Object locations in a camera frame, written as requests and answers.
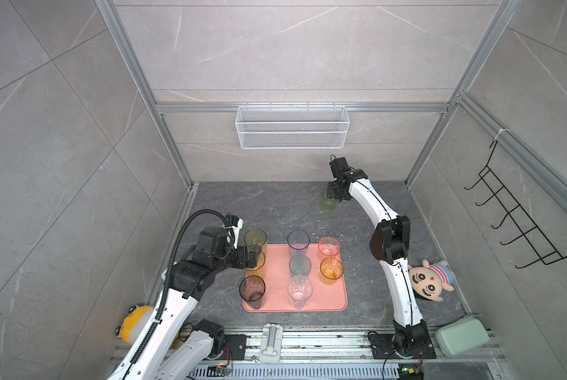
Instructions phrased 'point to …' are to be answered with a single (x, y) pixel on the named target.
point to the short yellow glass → (331, 269)
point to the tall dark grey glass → (252, 289)
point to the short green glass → (328, 204)
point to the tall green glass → (255, 237)
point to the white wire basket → (292, 127)
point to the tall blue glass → (298, 241)
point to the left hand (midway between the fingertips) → (247, 241)
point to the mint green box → (462, 336)
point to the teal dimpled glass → (300, 265)
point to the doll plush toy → (430, 279)
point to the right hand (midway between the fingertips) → (335, 191)
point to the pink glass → (330, 248)
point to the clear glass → (299, 290)
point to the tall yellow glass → (257, 271)
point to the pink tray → (323, 298)
